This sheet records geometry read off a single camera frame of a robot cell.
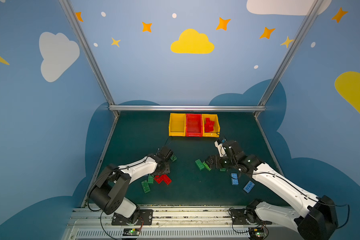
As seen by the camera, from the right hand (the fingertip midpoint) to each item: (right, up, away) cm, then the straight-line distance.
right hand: (213, 158), depth 81 cm
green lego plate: (-38, -17, +3) cm, 41 cm away
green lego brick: (-23, -2, +13) cm, 26 cm away
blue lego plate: (+21, -17, +3) cm, 27 cm away
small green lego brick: (-36, -13, +6) cm, 39 cm away
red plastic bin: (-7, +19, +36) cm, 42 cm away
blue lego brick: (+14, -13, +5) cm, 20 cm away
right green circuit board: (+19, -35, -9) cm, 41 cm away
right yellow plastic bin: (+8, +24, +34) cm, 42 cm away
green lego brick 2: (-6, -6, +12) cm, 15 cm away
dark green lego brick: (+8, -9, +10) cm, 16 cm away
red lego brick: (+3, +18, +27) cm, 33 cm away
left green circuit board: (-42, -33, -10) cm, 54 cm away
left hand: (-26, -9, +10) cm, 30 cm away
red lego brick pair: (-30, -13, +5) cm, 34 cm away
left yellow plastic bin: (-21, +18, +31) cm, 42 cm away
